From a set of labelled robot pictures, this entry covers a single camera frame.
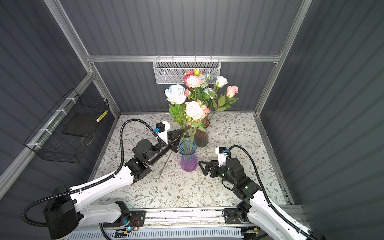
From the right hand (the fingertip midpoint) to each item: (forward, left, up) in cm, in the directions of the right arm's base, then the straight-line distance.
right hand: (206, 163), depth 76 cm
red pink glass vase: (+20, +2, -6) cm, 21 cm away
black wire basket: (+10, +68, +15) cm, 71 cm away
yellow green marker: (+22, +57, +14) cm, 62 cm away
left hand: (+8, +11, +18) cm, 22 cm away
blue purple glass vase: (+5, +10, -7) cm, 13 cm away
